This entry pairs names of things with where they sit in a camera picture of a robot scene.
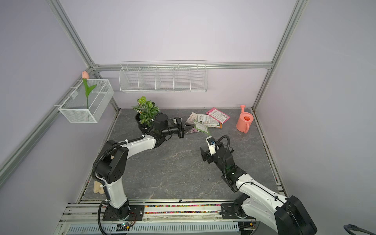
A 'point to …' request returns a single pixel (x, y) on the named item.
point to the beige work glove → (97, 188)
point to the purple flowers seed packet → (193, 130)
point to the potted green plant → (146, 111)
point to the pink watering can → (243, 123)
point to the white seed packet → (193, 117)
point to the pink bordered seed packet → (219, 115)
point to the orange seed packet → (221, 126)
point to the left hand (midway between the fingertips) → (196, 125)
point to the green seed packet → (201, 127)
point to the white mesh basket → (75, 107)
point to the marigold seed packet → (207, 119)
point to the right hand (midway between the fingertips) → (208, 143)
